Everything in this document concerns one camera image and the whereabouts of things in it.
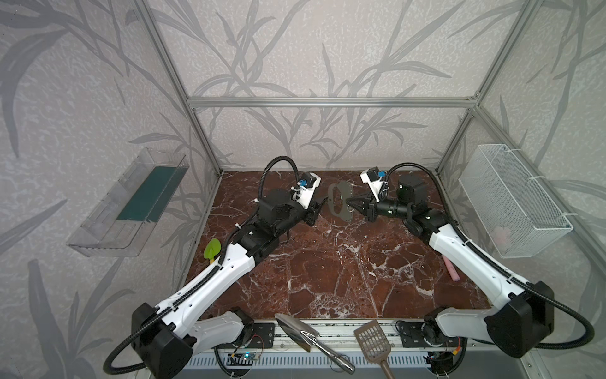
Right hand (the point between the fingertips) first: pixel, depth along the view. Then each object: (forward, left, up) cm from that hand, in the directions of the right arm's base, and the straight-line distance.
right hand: (349, 193), depth 72 cm
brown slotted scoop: (-37, -7, -28) cm, 47 cm away
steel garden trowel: (-34, +14, -28) cm, 46 cm away
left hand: (-1, +7, +4) cm, 8 cm away
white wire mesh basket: (-11, -44, +4) cm, 45 cm away
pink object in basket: (-10, -48, -10) cm, 50 cm away
